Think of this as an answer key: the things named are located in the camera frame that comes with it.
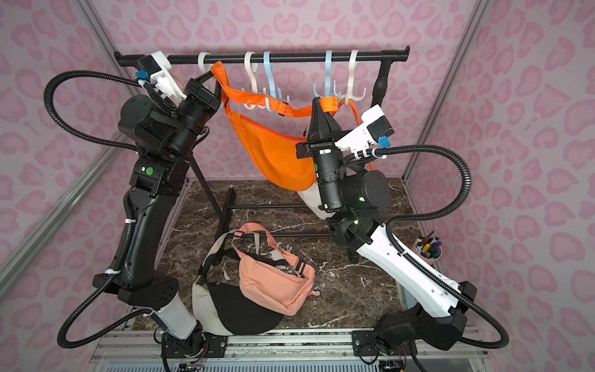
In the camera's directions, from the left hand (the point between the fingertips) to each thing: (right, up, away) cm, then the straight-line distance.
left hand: (223, 67), depth 47 cm
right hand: (+18, -9, -5) cm, 21 cm away
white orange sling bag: (+19, -26, +42) cm, 53 cm away
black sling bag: (-5, -66, +31) cm, 73 cm away
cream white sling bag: (-19, -63, +34) cm, 74 cm away
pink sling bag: (+5, -58, +34) cm, 67 cm away
